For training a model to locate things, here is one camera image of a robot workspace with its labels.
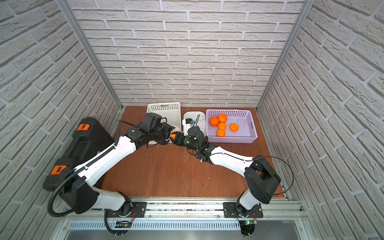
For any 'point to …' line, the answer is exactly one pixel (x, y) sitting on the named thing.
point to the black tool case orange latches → (90, 139)
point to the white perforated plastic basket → (171, 110)
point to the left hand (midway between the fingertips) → (179, 128)
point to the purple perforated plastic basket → (240, 126)
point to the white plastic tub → (194, 115)
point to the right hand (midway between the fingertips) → (173, 134)
